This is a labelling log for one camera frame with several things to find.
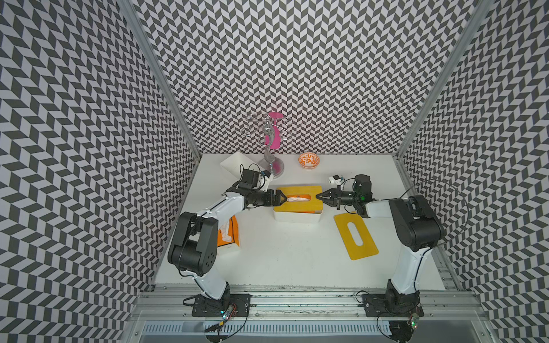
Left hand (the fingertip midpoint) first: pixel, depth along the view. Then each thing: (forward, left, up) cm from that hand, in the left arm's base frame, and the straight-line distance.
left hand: (278, 200), depth 90 cm
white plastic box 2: (+29, +26, -8) cm, 39 cm away
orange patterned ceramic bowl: (+30, -16, -7) cm, 35 cm away
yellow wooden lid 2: (-18, -32, -11) cm, 38 cm away
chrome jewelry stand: (+26, +5, +18) cm, 32 cm away
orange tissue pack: (+2, -10, -2) cm, 10 cm away
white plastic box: (-6, -7, -5) cm, 10 cm away
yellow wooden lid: (-3, -15, 0) cm, 16 cm away
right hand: (-1, -16, +2) cm, 17 cm away
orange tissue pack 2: (-15, +19, 0) cm, 24 cm away
